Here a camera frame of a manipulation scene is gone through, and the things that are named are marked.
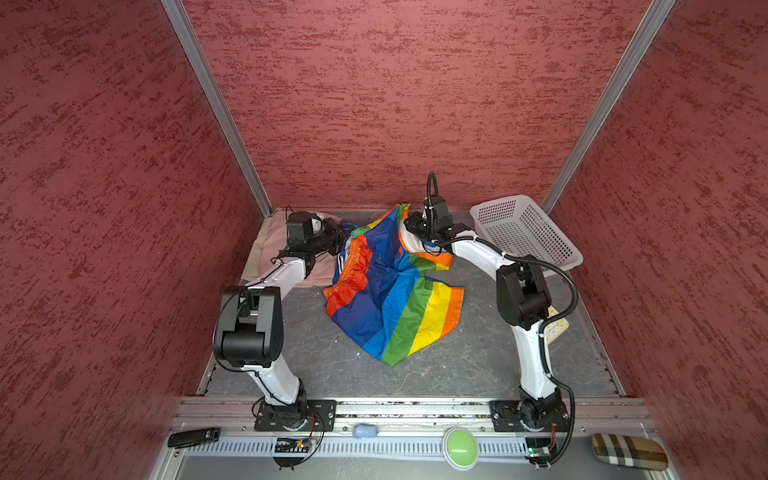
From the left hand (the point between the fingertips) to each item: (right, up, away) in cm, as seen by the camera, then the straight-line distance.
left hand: (357, 229), depth 89 cm
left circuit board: (-15, -56, -17) cm, 60 cm away
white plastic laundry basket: (+61, +2, +28) cm, 67 cm away
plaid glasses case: (+66, -52, -22) cm, 87 cm away
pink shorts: (-13, -14, +11) cm, 22 cm away
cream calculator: (+60, -30, -2) cm, 67 cm away
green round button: (+27, -53, -20) cm, 63 cm away
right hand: (+15, +2, +10) cm, 18 cm away
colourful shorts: (+7, -22, +5) cm, 24 cm away
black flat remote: (-35, -49, -22) cm, 64 cm away
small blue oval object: (+4, -50, -18) cm, 53 cm away
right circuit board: (+47, -54, -18) cm, 74 cm away
